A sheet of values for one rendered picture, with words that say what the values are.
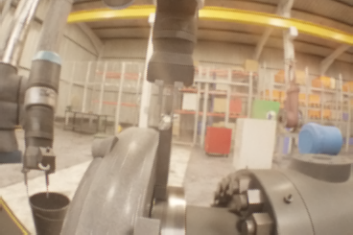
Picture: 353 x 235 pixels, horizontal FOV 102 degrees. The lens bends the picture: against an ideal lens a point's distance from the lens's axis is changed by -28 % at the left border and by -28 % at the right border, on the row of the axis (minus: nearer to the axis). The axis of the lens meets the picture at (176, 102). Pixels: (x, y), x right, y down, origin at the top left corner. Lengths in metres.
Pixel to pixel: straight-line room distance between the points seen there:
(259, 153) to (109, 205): 4.16
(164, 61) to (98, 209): 0.23
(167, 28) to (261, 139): 4.11
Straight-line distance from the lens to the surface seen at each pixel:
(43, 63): 0.54
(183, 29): 0.30
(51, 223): 1.41
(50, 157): 0.43
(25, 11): 0.82
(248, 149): 4.27
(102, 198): 0.29
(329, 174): 0.59
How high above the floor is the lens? 1.01
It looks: 5 degrees up
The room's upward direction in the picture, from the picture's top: 5 degrees clockwise
